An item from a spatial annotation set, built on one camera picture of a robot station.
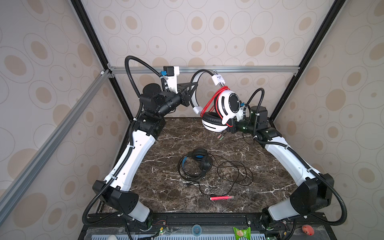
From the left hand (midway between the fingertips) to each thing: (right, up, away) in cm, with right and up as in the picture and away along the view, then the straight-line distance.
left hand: (200, 82), depth 54 cm
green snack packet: (+21, -66, +14) cm, 71 cm away
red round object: (+51, -64, +15) cm, 84 cm away
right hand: (+12, -13, +22) cm, 28 cm away
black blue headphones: (0, -32, +36) cm, 48 cm away
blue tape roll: (-1, -66, +18) cm, 68 cm away
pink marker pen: (+13, -55, +27) cm, 62 cm away
